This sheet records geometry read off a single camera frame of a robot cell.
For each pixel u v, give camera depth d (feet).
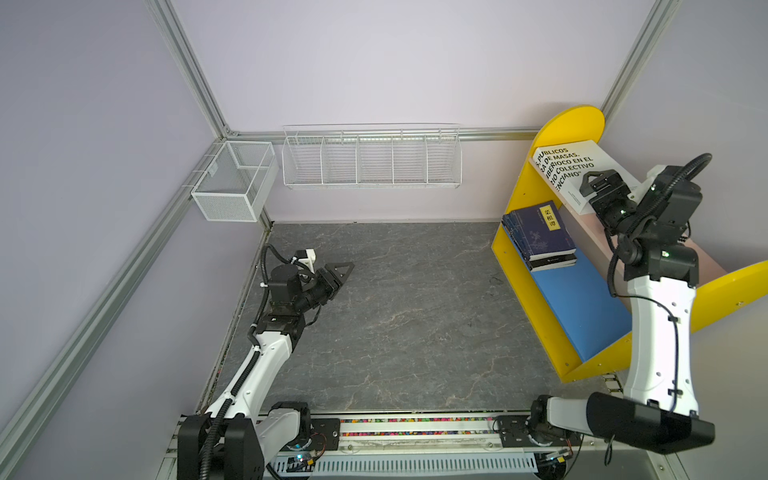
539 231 2.93
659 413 1.21
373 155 3.37
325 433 2.42
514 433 2.41
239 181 3.33
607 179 1.81
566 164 2.37
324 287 2.32
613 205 1.82
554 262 2.86
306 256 2.42
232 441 1.32
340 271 2.37
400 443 2.42
